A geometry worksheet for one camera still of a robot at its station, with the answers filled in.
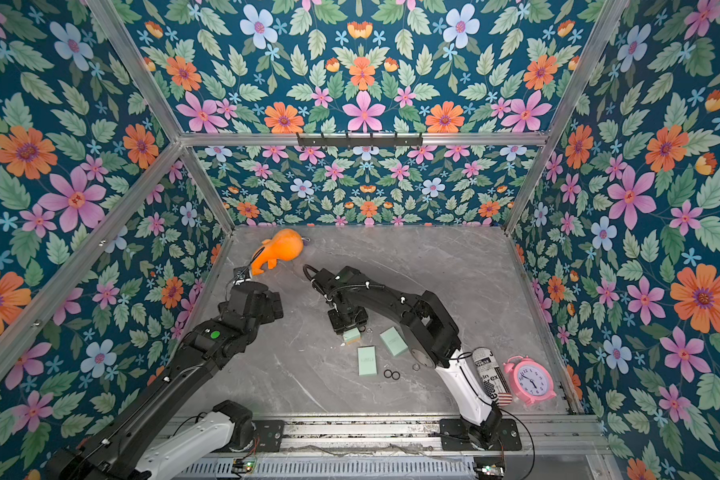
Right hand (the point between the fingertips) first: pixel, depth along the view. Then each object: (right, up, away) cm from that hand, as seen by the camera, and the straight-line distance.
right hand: (352, 322), depth 90 cm
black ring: (+10, -13, -6) cm, 17 cm away
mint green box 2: (+13, -5, -2) cm, 14 cm away
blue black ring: (+14, -13, -6) cm, 20 cm away
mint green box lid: (+5, -9, -6) cm, 12 cm away
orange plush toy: (-25, +24, +14) cm, 38 cm away
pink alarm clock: (+50, -14, -10) cm, 52 cm away
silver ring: (+3, -3, +1) cm, 4 cm away
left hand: (-22, +9, -11) cm, 27 cm away
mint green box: (0, -3, -4) cm, 5 cm away
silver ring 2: (+20, -12, -5) cm, 23 cm away
